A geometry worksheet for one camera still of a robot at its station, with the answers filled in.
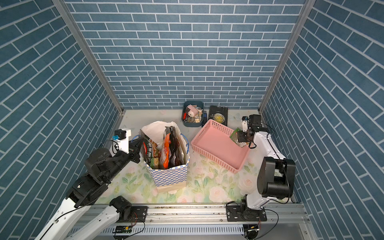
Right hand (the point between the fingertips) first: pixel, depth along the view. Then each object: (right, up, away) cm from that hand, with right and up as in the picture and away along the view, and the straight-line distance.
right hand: (245, 136), depth 92 cm
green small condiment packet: (-5, -2, +6) cm, 8 cm away
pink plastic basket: (-19, -4, +11) cm, 22 cm away
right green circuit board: (-4, -43, -22) cm, 48 cm away
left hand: (-51, +1, -29) cm, 58 cm away
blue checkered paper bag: (-40, -18, -23) cm, 49 cm away
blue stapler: (-24, +13, +23) cm, 36 cm away
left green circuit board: (-66, -44, -20) cm, 81 cm away
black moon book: (-13, +15, +24) cm, 32 cm away
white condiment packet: (-39, -9, -17) cm, 43 cm away
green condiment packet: (-51, -12, -18) cm, 55 cm away
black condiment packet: (-56, -5, -16) cm, 58 cm away
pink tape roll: (-33, +17, +17) cm, 41 cm away
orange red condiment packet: (-45, -6, -19) cm, 49 cm away
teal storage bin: (-39, +24, +27) cm, 53 cm away
